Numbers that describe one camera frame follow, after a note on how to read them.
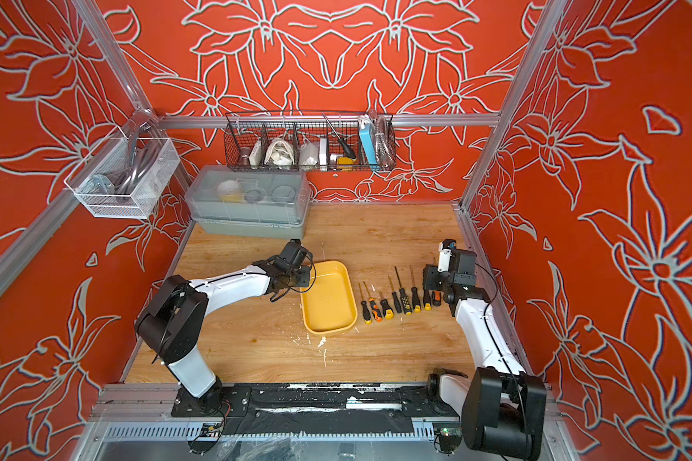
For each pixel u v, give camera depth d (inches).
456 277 25.3
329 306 36.1
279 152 35.6
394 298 36.4
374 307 35.3
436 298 35.3
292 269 28.7
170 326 18.0
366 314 34.5
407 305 35.0
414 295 36.3
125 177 30.6
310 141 37.6
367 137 32.8
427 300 35.5
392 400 29.2
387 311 34.2
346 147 37.4
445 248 29.7
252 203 39.5
